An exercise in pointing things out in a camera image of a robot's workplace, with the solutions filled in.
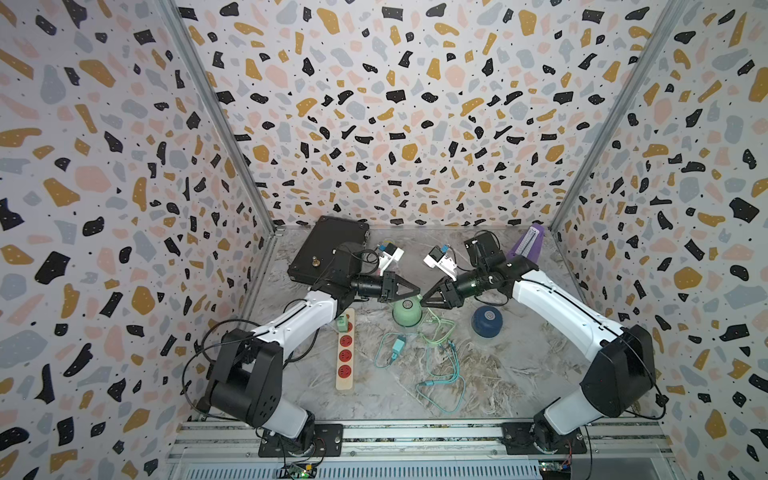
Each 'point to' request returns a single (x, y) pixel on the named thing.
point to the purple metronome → (530, 244)
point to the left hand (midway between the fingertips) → (419, 294)
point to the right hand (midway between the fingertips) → (426, 302)
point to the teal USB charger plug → (398, 346)
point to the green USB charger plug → (342, 323)
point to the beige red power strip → (345, 355)
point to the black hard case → (327, 235)
